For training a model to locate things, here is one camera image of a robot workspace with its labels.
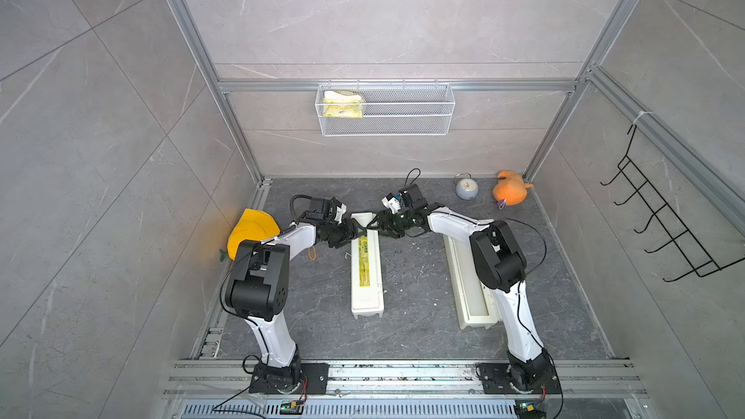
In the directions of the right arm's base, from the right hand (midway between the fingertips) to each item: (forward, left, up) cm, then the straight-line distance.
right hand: (372, 230), depth 96 cm
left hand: (-1, +3, +1) cm, 3 cm away
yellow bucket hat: (+7, +44, -6) cm, 45 cm away
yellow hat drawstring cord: (-5, +20, -7) cm, 22 cm away
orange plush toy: (+18, -53, 0) cm, 56 cm away
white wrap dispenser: (-19, +2, +2) cm, 19 cm away
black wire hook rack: (-28, -68, +26) cm, 78 cm away
